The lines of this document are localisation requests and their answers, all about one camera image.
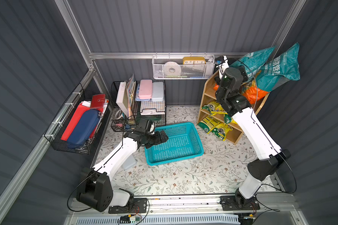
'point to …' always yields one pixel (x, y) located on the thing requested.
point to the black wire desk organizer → (133, 101)
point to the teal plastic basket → (183, 143)
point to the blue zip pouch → (84, 129)
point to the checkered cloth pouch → (152, 108)
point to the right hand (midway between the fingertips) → (240, 72)
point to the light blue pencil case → (157, 91)
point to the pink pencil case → (145, 89)
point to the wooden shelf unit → (213, 117)
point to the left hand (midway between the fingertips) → (163, 140)
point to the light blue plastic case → (129, 163)
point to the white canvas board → (122, 100)
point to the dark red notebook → (98, 101)
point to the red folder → (75, 119)
